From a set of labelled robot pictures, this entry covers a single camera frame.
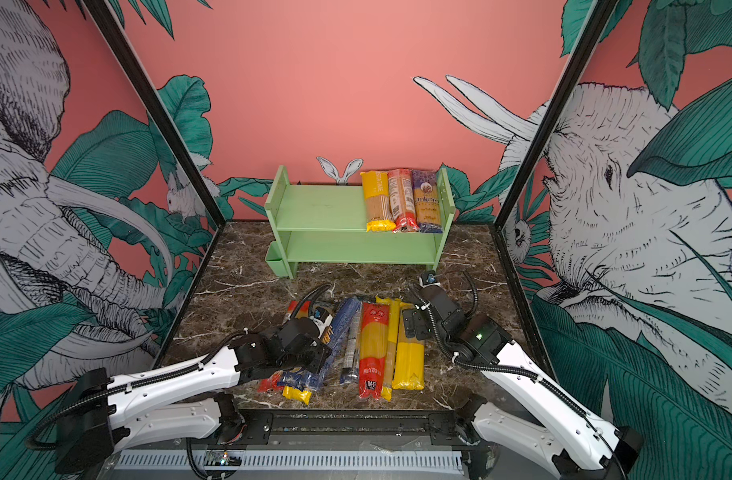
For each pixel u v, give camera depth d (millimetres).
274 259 1029
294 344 585
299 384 748
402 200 839
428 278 625
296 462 701
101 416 408
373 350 818
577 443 385
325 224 842
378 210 814
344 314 812
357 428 749
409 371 817
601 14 687
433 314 505
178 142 954
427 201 858
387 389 796
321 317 709
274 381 784
